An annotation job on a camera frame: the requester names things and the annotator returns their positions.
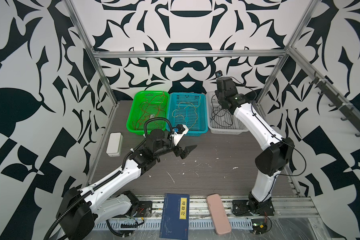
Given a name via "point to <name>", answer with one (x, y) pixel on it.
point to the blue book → (175, 217)
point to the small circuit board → (259, 226)
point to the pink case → (220, 218)
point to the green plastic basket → (147, 104)
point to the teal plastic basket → (189, 109)
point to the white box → (115, 144)
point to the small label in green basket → (151, 116)
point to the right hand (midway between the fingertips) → (228, 84)
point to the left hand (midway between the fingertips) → (188, 134)
